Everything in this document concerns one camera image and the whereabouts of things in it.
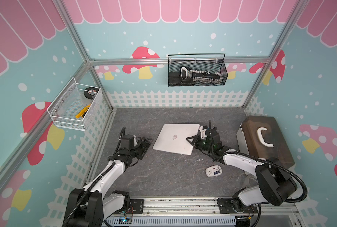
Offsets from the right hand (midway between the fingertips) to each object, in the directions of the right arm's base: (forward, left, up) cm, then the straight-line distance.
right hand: (186, 138), depth 85 cm
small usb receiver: (-8, -8, -14) cm, 18 cm away
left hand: (-4, +21, -3) cm, 21 cm away
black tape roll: (+17, +55, +21) cm, 61 cm away
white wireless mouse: (-16, -16, -12) cm, 25 cm away
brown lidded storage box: (-4, -41, +6) cm, 42 cm away
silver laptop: (+4, +8, -6) cm, 11 cm away
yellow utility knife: (+4, +54, +20) cm, 58 cm away
